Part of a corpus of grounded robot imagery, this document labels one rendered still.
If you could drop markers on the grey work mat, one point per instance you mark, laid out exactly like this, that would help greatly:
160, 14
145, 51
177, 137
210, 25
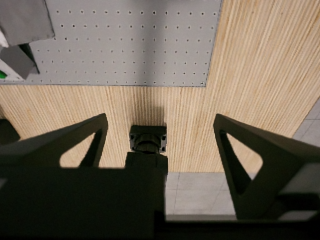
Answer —
128, 43

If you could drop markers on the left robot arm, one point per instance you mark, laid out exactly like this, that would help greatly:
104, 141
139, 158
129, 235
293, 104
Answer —
2, 142

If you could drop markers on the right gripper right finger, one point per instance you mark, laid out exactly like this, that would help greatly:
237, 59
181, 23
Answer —
290, 168

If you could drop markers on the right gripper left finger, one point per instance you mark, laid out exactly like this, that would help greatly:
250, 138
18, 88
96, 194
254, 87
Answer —
47, 149

